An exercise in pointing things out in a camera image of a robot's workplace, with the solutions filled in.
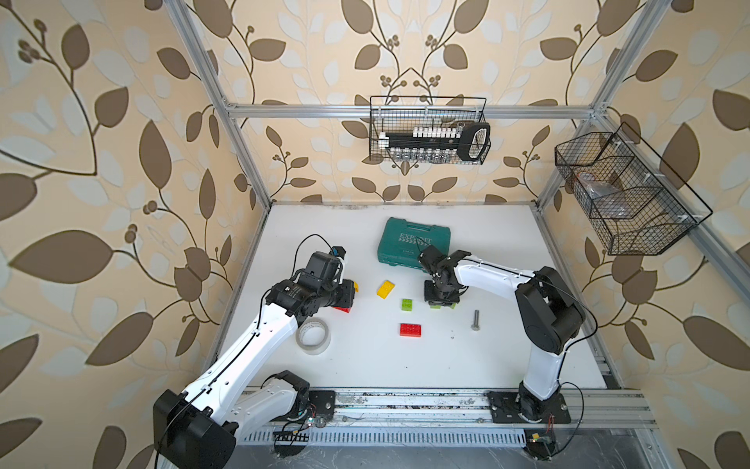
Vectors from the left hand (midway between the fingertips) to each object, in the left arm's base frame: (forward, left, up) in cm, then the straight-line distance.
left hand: (348, 286), depth 78 cm
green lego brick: (+2, -17, -16) cm, 23 cm away
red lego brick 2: (-6, -18, -16) cm, 24 cm away
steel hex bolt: (-3, -38, -16) cm, 41 cm away
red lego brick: (+1, +3, -16) cm, 17 cm away
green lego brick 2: (+2, -26, -16) cm, 30 cm away
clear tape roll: (-11, +10, -17) cm, 23 cm away
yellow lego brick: (+8, -10, -16) cm, 21 cm away
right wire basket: (+14, -73, +19) cm, 77 cm away
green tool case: (+25, -16, -12) cm, 32 cm away
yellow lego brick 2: (+9, 0, -17) cm, 19 cm away
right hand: (+4, -25, -16) cm, 30 cm away
